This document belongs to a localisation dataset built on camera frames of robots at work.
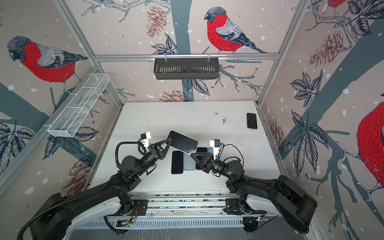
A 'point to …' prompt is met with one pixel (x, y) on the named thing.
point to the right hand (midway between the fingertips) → (190, 159)
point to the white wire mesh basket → (71, 115)
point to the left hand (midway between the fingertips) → (170, 142)
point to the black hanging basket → (186, 68)
